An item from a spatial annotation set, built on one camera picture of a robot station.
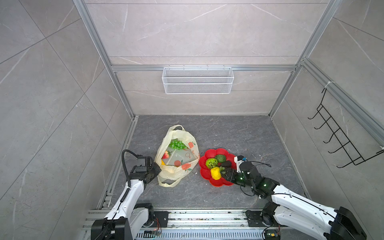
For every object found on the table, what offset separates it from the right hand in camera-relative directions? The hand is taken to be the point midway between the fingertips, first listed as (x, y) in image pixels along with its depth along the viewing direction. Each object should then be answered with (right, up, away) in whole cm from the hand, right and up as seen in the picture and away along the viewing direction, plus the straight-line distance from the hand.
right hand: (222, 172), depth 81 cm
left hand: (-38, +3, +6) cm, 39 cm away
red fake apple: (-34, +8, +11) cm, 36 cm away
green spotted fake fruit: (-6, +4, +6) cm, 9 cm away
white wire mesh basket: (-14, +57, +19) cm, 62 cm away
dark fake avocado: (+4, +3, +8) cm, 9 cm away
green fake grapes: (-27, +14, +16) cm, 35 cm away
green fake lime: (0, +6, +9) cm, 11 cm away
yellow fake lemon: (-3, -1, +2) cm, 4 cm away
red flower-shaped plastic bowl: (-9, -2, +6) cm, 11 cm away
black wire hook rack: (+50, +13, -22) cm, 56 cm away
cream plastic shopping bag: (-27, +6, +14) cm, 32 cm away
